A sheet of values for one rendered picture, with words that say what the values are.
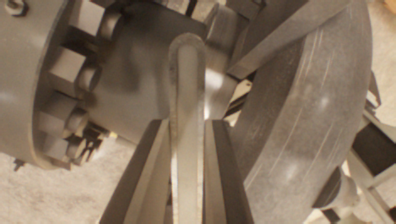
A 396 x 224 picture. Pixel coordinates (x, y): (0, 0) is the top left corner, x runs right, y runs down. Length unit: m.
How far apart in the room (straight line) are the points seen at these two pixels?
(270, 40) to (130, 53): 0.23
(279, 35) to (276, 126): 0.10
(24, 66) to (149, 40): 0.19
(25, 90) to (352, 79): 0.36
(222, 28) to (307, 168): 0.26
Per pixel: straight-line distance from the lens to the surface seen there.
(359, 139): 0.68
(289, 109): 0.20
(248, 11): 0.47
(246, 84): 0.45
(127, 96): 0.38
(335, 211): 0.78
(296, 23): 0.23
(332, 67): 0.22
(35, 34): 0.29
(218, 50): 0.34
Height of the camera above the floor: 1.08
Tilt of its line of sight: 57 degrees down
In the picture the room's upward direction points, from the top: 176 degrees counter-clockwise
